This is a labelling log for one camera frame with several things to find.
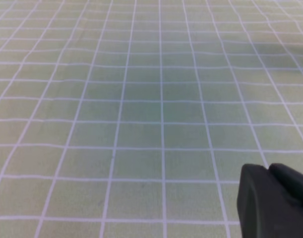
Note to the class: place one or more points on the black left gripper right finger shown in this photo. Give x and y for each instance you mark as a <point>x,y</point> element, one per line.
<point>290,179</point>

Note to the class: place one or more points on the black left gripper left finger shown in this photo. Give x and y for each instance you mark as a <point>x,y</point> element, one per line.
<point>265,210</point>

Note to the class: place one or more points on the green checkered tablecloth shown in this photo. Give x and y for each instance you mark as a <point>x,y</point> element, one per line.
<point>133,118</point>

